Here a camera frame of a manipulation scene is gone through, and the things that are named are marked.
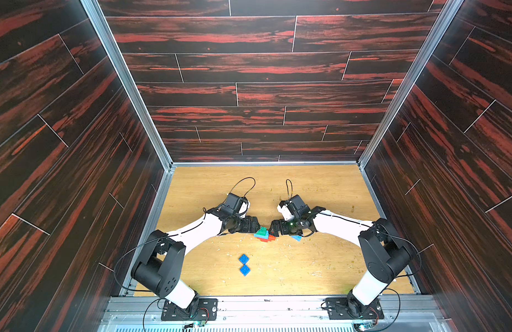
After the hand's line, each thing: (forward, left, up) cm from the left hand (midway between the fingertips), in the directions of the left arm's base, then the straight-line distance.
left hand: (254, 227), depth 88 cm
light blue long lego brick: (-4, -5, -1) cm, 6 cm away
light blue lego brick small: (-2, -19, -5) cm, 20 cm away
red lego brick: (-4, -7, -1) cm, 8 cm away
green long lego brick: (-3, -4, +2) cm, 5 cm away
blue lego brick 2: (-17, +3, -5) cm, 18 cm away
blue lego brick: (-12, +4, -5) cm, 14 cm away
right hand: (+2, -12, -4) cm, 12 cm away
